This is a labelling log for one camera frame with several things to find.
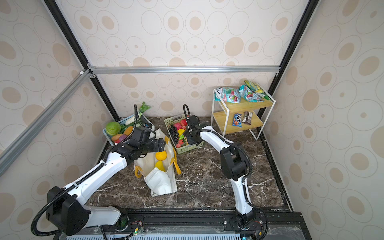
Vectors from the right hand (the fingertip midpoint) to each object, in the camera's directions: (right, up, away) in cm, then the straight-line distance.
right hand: (192, 139), depth 97 cm
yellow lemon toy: (-8, +5, +6) cm, 11 cm away
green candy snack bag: (+21, +26, -14) cm, 36 cm away
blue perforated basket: (-51, +12, +12) cm, 54 cm away
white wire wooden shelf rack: (+26, +14, -1) cm, 30 cm away
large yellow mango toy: (-20, -15, -6) cm, 26 cm away
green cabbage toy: (-52, +7, +1) cm, 53 cm away
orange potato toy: (-43, +6, +3) cm, 44 cm away
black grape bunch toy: (-13, +4, +5) cm, 15 cm away
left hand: (-16, 0, -17) cm, 23 cm away
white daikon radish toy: (-38, +23, +16) cm, 47 cm away
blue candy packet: (+28, +12, -3) cm, 31 cm away
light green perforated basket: (-8, -7, -1) cm, 10 cm away
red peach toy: (-10, -4, +2) cm, 11 cm away
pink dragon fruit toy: (-11, +9, +9) cm, 17 cm away
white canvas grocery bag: (-17, -23, -17) cm, 33 cm away
